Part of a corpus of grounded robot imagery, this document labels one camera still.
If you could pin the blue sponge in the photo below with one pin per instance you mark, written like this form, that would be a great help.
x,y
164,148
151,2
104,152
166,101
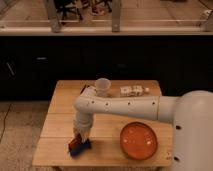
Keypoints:
x,y
80,148

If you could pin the wooden table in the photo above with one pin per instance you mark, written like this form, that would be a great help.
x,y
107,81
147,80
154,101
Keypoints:
x,y
105,153

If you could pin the clear plastic cup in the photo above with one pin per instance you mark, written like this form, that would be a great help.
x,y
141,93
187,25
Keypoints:
x,y
102,86

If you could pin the red pepper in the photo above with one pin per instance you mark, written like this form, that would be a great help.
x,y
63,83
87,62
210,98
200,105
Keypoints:
x,y
75,142

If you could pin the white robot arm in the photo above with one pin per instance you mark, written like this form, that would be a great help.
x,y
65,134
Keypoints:
x,y
190,114

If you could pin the black office chair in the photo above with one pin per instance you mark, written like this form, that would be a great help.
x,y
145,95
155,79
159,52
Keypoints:
x,y
64,7

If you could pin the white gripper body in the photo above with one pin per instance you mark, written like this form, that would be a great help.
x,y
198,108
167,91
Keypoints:
x,y
81,129

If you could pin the orange plate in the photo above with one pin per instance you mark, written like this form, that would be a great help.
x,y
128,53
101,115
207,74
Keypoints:
x,y
138,141

